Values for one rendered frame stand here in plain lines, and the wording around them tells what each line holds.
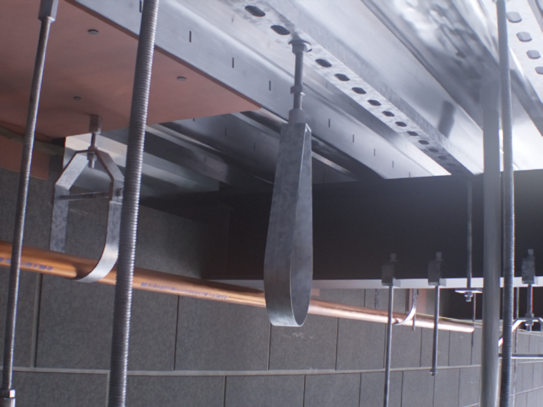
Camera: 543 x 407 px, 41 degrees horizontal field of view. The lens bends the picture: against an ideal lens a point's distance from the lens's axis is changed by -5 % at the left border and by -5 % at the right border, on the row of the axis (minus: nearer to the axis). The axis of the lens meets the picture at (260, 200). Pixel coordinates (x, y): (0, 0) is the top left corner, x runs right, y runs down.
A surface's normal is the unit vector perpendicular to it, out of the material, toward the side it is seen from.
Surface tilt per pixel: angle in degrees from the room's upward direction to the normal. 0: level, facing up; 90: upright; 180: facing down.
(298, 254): 106
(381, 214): 90
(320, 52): 180
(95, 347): 90
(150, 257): 90
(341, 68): 180
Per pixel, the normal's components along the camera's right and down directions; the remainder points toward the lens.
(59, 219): 0.86, -0.05
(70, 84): -0.05, 0.98
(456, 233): -0.51, -0.19
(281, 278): -0.26, 0.02
